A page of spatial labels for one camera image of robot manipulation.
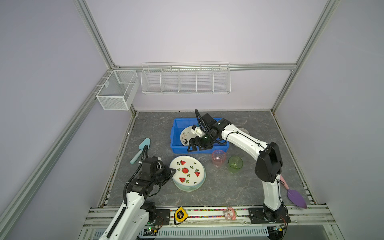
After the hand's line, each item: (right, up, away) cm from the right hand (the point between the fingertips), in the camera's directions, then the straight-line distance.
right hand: (194, 151), depth 83 cm
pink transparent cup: (+15, -6, +11) cm, 20 cm away
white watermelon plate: (-2, -12, +1) cm, 12 cm away
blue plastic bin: (-12, +14, +25) cm, 32 cm away
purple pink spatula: (+55, -24, -2) cm, 60 cm away
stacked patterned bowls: (+31, +11, +11) cm, 35 cm away
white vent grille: (+6, -37, -12) cm, 39 cm away
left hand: (-9, -11, -3) cm, 15 cm away
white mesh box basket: (-53, +38, +19) cm, 68 cm away
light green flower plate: (-2, -20, -2) cm, 21 cm away
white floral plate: (-6, +8, +22) cm, 24 cm away
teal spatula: (-33, +3, +19) cm, 39 cm away
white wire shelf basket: (-6, +46, +16) cm, 49 cm away
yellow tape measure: (-6, -30, -9) cm, 32 cm away
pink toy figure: (+18, -29, -10) cm, 36 cm away
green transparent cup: (+25, -9, +8) cm, 28 cm away
